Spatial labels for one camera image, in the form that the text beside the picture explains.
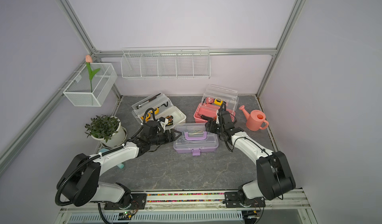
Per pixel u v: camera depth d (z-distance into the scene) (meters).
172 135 0.76
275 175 0.43
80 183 0.42
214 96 1.08
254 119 0.92
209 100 1.05
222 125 0.68
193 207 0.73
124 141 0.94
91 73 0.85
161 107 1.04
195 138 0.84
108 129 0.83
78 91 0.71
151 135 0.69
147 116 0.97
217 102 1.05
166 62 0.99
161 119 0.81
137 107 0.99
